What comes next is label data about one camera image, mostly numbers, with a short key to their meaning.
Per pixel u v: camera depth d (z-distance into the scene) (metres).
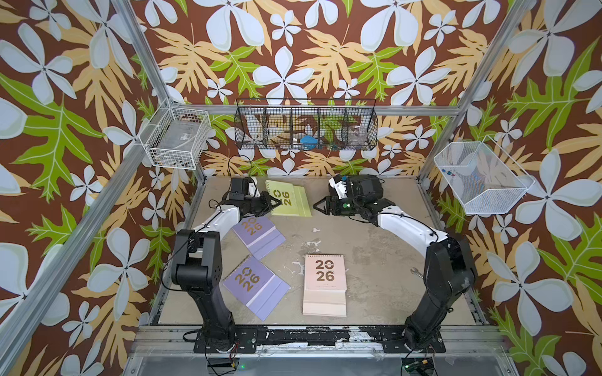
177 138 0.85
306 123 0.97
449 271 0.46
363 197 0.70
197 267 0.49
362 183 0.70
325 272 0.84
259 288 0.84
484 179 0.82
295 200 0.98
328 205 0.78
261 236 0.98
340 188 0.80
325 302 0.81
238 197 0.75
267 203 0.82
